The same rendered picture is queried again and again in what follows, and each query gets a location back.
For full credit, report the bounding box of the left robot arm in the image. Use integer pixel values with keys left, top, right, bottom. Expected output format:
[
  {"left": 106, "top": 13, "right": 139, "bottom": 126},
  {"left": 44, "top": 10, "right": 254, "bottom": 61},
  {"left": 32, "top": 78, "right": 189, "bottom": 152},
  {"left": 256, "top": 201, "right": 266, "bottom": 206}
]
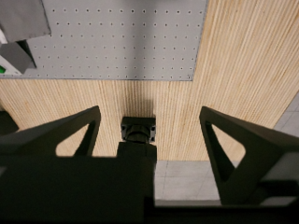
[{"left": 0, "top": 127, "right": 7, "bottom": 136}]

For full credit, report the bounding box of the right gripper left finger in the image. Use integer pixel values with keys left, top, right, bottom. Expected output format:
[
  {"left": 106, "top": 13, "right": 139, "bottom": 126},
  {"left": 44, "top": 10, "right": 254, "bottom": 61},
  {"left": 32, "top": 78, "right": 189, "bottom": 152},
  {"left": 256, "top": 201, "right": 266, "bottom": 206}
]
[{"left": 0, "top": 105, "right": 102, "bottom": 156}]

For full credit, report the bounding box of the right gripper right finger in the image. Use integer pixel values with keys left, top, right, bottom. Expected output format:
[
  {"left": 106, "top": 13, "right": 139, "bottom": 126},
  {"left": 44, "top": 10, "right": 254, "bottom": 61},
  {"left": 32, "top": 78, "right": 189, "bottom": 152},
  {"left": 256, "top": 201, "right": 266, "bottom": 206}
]
[{"left": 199, "top": 105, "right": 299, "bottom": 205}]

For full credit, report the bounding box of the grey work mat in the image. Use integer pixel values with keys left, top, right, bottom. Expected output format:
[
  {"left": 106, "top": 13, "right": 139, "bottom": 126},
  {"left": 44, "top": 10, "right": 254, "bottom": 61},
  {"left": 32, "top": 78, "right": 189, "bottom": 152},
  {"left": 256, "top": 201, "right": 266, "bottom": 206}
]
[{"left": 0, "top": 0, "right": 208, "bottom": 82}]

